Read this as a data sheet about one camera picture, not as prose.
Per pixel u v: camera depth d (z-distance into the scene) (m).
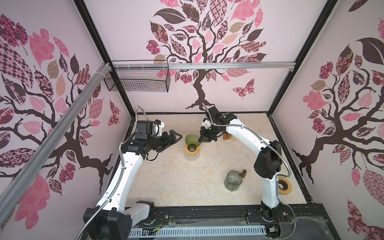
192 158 0.94
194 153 0.87
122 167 0.45
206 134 0.75
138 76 0.95
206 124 0.81
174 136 0.66
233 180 0.76
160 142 0.64
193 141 0.88
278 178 0.84
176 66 1.80
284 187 0.83
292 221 0.72
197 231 0.70
